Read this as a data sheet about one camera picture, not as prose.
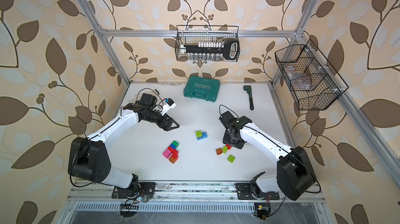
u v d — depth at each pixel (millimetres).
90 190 768
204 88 1116
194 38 934
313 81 734
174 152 858
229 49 843
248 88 1155
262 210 728
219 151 861
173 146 868
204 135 911
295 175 409
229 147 865
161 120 746
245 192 736
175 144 883
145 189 750
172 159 824
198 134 887
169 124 737
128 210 687
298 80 694
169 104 759
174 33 911
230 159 829
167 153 841
